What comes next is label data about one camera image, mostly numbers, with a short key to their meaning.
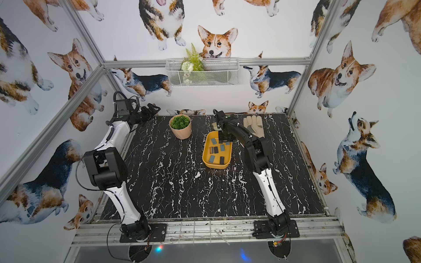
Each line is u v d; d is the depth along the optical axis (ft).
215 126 3.72
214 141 3.50
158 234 2.41
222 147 3.42
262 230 2.40
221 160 3.21
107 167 1.71
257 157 2.08
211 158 3.24
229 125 2.47
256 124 3.83
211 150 3.31
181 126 3.33
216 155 3.29
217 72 3.03
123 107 2.40
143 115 2.75
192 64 2.68
